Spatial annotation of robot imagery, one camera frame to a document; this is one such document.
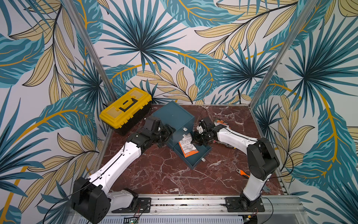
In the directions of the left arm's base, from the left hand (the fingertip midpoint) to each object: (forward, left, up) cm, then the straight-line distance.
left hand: (174, 135), depth 77 cm
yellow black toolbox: (+20, +31, -4) cm, 38 cm away
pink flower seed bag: (+26, -34, -20) cm, 47 cm away
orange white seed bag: (0, -8, -14) cm, 16 cm away
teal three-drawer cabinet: (+8, -5, +1) cm, 10 cm away
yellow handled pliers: (-12, -25, +10) cm, 30 cm away
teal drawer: (0, -2, -2) cm, 3 cm away
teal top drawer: (+7, -6, -1) cm, 9 cm away
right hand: (+4, -10, -14) cm, 18 cm away
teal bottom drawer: (-8, -11, -16) cm, 21 cm away
